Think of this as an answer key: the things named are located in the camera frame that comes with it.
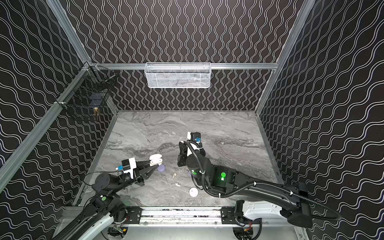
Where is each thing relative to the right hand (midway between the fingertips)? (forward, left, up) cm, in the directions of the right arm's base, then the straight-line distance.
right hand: (180, 144), depth 64 cm
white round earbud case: (-10, -5, -31) cm, 33 cm away
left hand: (-8, +9, -2) cm, 12 cm away
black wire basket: (+41, +60, 0) cm, 73 cm away
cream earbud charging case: (-6, +10, -3) cm, 12 cm away
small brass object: (+23, +50, -2) cm, 55 cm away
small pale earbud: (0, +6, -31) cm, 31 cm away
